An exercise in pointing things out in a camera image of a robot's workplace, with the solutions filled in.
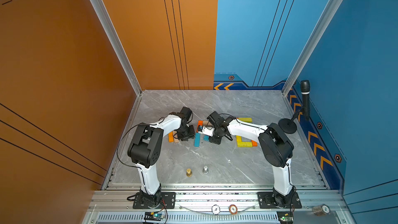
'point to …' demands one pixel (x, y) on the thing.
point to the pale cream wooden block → (175, 136)
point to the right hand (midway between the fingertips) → (212, 136)
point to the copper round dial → (233, 209)
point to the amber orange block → (170, 137)
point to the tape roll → (321, 209)
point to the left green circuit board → (153, 216)
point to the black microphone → (305, 85)
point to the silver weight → (205, 170)
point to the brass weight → (188, 172)
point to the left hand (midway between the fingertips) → (193, 135)
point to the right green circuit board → (285, 217)
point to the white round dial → (215, 209)
